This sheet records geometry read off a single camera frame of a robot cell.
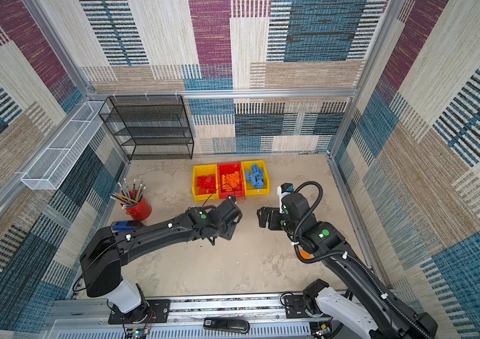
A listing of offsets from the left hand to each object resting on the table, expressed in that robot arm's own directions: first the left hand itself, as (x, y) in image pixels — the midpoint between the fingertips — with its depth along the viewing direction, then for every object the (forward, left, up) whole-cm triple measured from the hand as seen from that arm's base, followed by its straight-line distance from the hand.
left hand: (230, 226), depth 83 cm
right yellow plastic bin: (+21, -8, -5) cm, 23 cm away
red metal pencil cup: (+11, +39, -6) cm, 41 cm away
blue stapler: (+4, +44, -5) cm, 44 cm away
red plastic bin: (+36, +3, -6) cm, 37 cm away
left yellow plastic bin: (+36, +16, -8) cm, 40 cm away
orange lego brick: (-20, -19, +24) cm, 37 cm away
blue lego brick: (+29, -11, -5) cm, 32 cm away
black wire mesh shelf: (+52, +42, +12) cm, 68 cm away
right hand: (-1, -15, +9) cm, 18 cm away
